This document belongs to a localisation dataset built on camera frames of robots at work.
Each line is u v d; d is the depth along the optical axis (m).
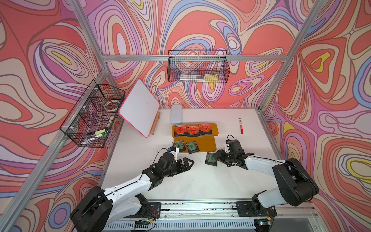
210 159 0.91
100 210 0.41
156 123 1.05
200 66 0.96
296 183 0.44
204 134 0.87
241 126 1.08
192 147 0.96
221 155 0.81
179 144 0.96
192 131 0.88
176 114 1.16
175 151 0.76
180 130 0.88
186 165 0.72
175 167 0.66
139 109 0.80
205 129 0.88
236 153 0.72
